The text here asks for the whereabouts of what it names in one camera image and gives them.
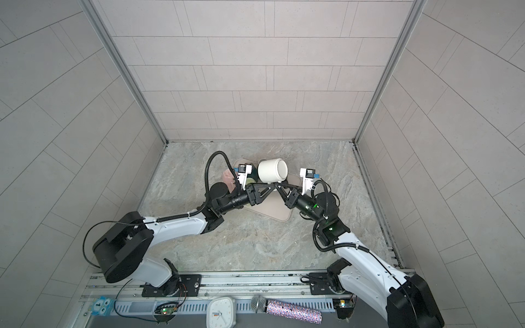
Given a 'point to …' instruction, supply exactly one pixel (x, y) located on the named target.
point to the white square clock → (221, 312)
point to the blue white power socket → (102, 306)
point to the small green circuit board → (167, 311)
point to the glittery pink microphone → (260, 304)
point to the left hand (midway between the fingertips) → (277, 189)
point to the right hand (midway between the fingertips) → (275, 189)
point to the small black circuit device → (344, 307)
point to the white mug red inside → (273, 170)
